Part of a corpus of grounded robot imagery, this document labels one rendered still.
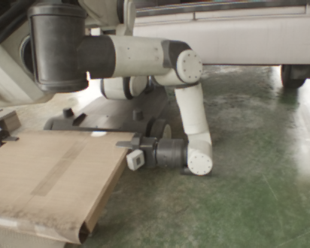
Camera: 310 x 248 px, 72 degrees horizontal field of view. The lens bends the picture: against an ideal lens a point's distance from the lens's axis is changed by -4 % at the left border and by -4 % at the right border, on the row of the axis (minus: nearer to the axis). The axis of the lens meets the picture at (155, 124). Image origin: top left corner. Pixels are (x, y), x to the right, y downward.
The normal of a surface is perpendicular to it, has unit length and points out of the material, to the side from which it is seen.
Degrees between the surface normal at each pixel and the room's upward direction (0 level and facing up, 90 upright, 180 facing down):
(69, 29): 89
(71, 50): 89
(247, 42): 88
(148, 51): 76
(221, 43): 89
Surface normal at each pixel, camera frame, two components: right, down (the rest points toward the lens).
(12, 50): 0.89, 0.06
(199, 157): -0.22, 0.30
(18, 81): 0.46, 0.57
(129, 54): 0.58, 0.07
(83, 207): -0.10, -0.88
